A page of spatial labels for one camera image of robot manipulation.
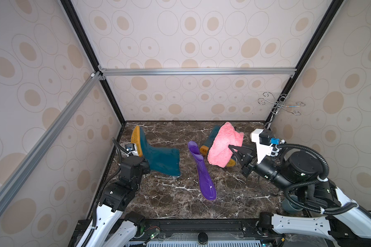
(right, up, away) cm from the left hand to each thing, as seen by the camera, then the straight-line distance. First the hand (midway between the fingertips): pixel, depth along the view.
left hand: (147, 153), depth 71 cm
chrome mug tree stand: (+70, +26, +15) cm, 76 cm away
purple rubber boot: (+29, -19, +13) cm, 37 cm away
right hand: (+36, +6, -21) cm, 42 cm away
